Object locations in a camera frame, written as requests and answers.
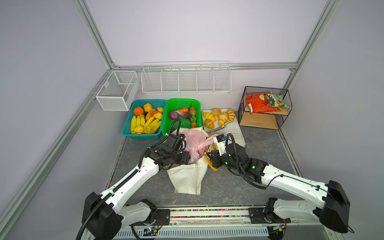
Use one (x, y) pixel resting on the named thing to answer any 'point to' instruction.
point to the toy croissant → (222, 118)
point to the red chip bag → (257, 103)
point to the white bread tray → (234, 129)
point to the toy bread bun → (216, 111)
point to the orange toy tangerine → (138, 111)
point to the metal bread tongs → (223, 126)
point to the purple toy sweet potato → (187, 116)
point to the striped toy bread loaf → (209, 116)
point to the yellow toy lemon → (158, 115)
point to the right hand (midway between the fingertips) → (207, 154)
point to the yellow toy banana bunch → (150, 126)
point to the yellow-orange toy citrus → (147, 107)
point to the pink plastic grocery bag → (197, 143)
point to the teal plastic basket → (155, 103)
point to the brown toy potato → (192, 110)
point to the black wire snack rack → (268, 120)
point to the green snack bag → (275, 100)
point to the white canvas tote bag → (187, 178)
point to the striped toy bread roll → (209, 124)
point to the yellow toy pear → (139, 129)
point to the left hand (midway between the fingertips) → (185, 158)
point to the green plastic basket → (185, 123)
